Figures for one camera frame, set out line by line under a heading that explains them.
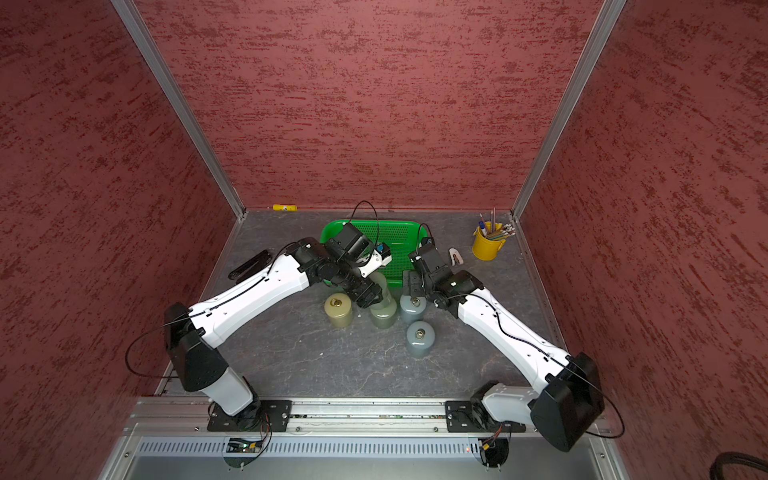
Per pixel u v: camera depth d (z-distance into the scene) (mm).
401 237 1076
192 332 422
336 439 724
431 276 586
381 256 681
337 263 585
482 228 1029
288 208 1217
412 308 852
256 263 1025
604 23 723
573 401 385
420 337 793
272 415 747
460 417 739
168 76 824
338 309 849
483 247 1023
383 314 838
